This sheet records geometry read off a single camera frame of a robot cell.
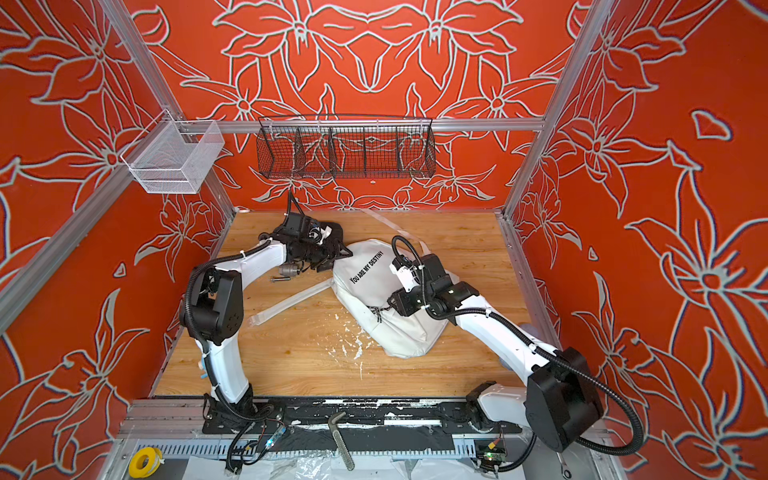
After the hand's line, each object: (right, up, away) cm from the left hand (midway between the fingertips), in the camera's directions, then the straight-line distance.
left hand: (346, 255), depth 93 cm
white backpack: (+5, -8, -1) cm, 10 cm away
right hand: (+15, -10, -12) cm, 21 cm away
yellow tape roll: (-42, -46, -25) cm, 67 cm away
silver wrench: (+53, -48, -27) cm, 76 cm away
